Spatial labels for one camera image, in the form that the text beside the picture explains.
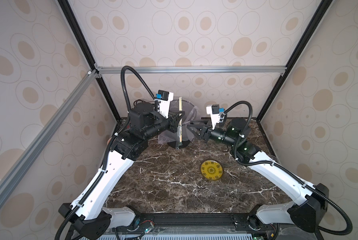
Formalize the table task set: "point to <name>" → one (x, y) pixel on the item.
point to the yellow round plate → (211, 170)
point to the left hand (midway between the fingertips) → (189, 112)
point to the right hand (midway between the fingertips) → (195, 123)
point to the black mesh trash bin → (182, 138)
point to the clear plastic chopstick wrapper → (179, 138)
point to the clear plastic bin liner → (166, 137)
